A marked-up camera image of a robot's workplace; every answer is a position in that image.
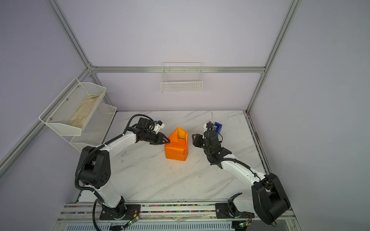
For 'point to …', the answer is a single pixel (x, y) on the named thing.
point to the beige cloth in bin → (81, 114)
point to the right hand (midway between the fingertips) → (193, 135)
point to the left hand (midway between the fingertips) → (167, 143)
